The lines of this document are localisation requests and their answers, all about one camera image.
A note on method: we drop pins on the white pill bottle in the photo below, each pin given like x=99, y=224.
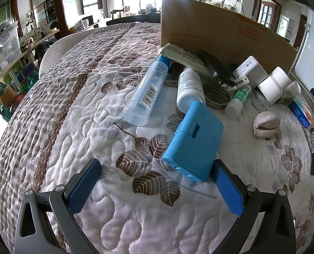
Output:
x=190, y=87

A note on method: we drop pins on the small green white-capped bottle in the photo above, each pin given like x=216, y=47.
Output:
x=238, y=100

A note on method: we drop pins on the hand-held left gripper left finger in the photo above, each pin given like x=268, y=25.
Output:
x=84, y=187

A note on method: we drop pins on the whiteboard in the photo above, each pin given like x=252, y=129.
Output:
x=311, y=58

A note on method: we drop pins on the small white cylinder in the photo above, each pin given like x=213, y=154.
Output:
x=294, y=87

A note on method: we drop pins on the black phone case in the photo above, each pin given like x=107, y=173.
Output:
x=216, y=66

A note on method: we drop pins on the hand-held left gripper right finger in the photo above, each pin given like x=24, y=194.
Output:
x=227, y=190

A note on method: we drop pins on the blue cardboard packet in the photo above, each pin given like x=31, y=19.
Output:
x=301, y=111

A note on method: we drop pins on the brown cardboard box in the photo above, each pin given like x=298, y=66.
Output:
x=225, y=34

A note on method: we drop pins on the pale seashell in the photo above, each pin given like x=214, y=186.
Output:
x=266, y=124

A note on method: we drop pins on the white charger adapter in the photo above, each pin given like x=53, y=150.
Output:
x=252, y=68

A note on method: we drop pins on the black marker pen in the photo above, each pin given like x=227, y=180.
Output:
x=313, y=150

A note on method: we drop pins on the black lighter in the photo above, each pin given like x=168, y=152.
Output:
x=174, y=71

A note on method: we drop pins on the olive green white carton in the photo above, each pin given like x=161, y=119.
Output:
x=183, y=55

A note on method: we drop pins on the blue plastic case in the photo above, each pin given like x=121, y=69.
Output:
x=196, y=143

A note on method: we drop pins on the crumpled clear plastic wrap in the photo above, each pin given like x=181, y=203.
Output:
x=260, y=100

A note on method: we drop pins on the wooden glazed door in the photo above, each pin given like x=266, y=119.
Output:
x=269, y=10

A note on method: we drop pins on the white pipe fitting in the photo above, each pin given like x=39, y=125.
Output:
x=273, y=84

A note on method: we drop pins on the clear plastic storage bin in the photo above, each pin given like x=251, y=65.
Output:
x=2, y=47

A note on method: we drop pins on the wicker basket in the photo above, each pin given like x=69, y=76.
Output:
x=8, y=96

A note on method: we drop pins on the clear blue tube bottle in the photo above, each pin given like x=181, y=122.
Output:
x=149, y=90

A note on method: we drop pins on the round metal strainer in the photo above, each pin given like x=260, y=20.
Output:
x=216, y=95

